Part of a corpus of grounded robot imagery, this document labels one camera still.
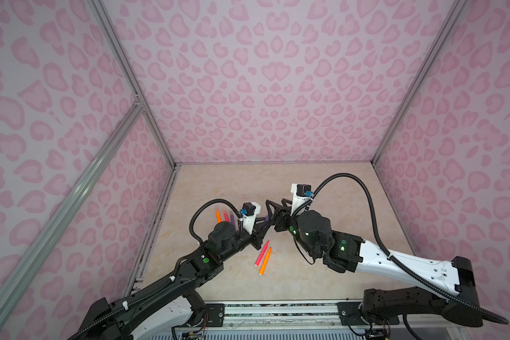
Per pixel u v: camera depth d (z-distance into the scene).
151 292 0.46
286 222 0.57
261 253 0.88
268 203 0.64
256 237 0.62
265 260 0.86
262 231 0.63
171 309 0.57
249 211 0.59
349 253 0.48
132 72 0.84
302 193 0.54
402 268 0.42
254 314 0.75
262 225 0.66
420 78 0.86
